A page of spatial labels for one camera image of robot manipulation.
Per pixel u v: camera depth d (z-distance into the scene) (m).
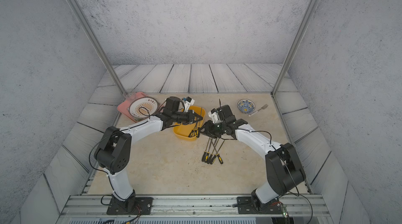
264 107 1.14
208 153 0.91
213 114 0.81
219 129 0.72
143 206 0.73
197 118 0.86
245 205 0.73
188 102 0.84
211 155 0.89
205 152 0.91
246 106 1.11
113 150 0.49
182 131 0.99
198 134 0.83
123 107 1.11
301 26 0.85
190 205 0.74
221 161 0.87
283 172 0.43
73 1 0.76
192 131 0.99
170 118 0.72
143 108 1.12
